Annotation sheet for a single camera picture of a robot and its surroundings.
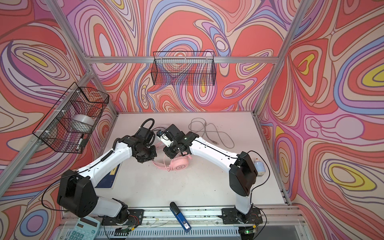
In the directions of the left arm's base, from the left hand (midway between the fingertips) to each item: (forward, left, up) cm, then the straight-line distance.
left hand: (157, 155), depth 84 cm
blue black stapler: (-30, -14, -6) cm, 33 cm away
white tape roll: (+5, +32, +23) cm, 40 cm away
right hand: (0, -8, +4) cm, 9 cm away
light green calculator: (-34, +30, -8) cm, 46 cm away
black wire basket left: (+6, +42, +19) cm, 47 cm away
